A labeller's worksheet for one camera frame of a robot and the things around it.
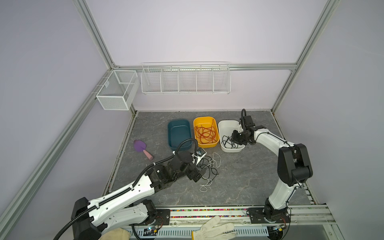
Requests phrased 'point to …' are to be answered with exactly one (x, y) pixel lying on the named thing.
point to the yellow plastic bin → (206, 121)
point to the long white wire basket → (186, 78)
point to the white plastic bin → (228, 144)
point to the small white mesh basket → (120, 89)
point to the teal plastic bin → (178, 131)
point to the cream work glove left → (116, 234)
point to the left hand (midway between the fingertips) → (198, 163)
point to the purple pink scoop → (140, 146)
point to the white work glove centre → (208, 232)
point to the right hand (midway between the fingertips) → (232, 140)
